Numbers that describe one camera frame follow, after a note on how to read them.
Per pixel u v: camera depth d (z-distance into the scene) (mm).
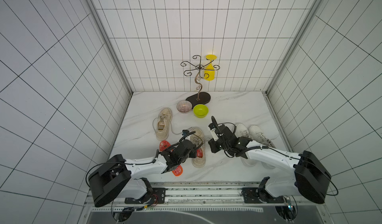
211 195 742
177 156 633
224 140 632
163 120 929
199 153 847
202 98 1129
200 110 1057
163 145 905
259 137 855
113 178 416
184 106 1069
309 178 411
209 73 1021
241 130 906
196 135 918
